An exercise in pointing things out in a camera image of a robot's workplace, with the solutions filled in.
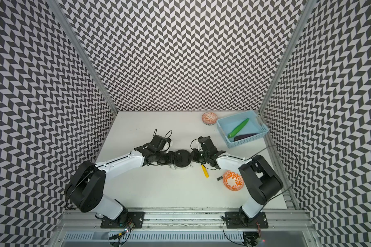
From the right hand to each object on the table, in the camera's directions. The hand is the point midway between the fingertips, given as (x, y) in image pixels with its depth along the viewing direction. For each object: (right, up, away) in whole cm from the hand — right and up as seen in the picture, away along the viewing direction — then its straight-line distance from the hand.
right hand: (188, 159), depth 89 cm
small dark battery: (+17, -10, -4) cm, 20 cm away
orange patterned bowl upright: (+25, -11, -4) cm, 28 cm away
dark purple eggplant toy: (+33, +13, +2) cm, 36 cm away
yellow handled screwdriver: (+11, -8, 0) cm, 13 cm away
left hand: (-7, -1, -2) cm, 7 cm away
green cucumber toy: (+34, +18, +16) cm, 42 cm away
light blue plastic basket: (+47, +20, +18) cm, 54 cm away
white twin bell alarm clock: (-3, 0, -2) cm, 4 cm away
